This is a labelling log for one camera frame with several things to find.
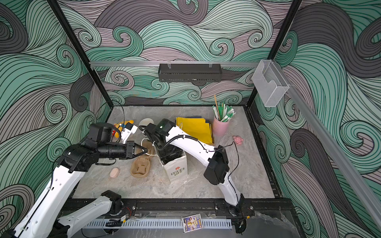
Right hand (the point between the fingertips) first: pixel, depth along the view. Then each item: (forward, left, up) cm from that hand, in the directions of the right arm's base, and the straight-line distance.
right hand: (170, 157), depth 75 cm
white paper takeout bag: (-6, -3, -1) cm, 7 cm away
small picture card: (-26, -11, -13) cm, 32 cm away
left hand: (-4, +8, +15) cm, 17 cm away
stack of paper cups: (+23, +17, +1) cm, 29 cm away
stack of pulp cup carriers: (0, +19, -14) cm, 24 cm away
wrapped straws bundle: (+32, -31, -1) cm, 45 cm away
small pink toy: (+18, -42, -13) cm, 48 cm away
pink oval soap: (-4, +34, -13) cm, 36 cm away
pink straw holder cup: (+26, -30, -11) cm, 41 cm away
